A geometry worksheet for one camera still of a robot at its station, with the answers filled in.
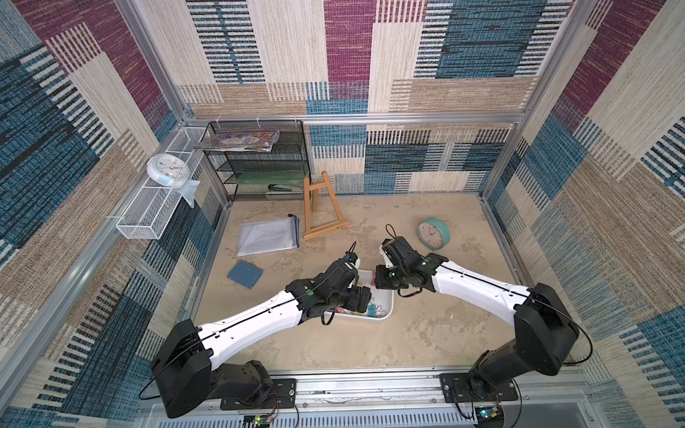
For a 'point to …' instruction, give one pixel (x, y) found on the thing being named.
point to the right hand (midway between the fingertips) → (373, 278)
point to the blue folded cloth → (245, 273)
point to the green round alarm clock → (434, 233)
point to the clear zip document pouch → (268, 236)
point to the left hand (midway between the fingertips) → (360, 290)
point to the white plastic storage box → (382, 301)
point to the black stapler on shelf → (279, 189)
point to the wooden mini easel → (311, 233)
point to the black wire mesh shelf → (278, 175)
